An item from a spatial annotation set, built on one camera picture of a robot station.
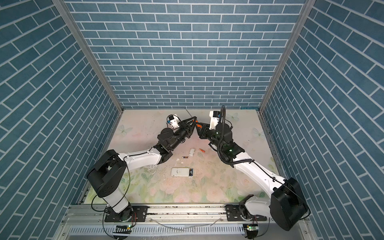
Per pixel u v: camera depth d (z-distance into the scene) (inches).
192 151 37.9
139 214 28.6
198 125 29.0
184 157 36.9
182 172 34.3
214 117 26.7
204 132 26.2
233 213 29.0
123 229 28.4
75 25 30.3
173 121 29.9
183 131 28.2
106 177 18.0
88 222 28.5
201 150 38.0
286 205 15.9
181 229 27.8
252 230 29.0
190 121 30.3
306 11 28.5
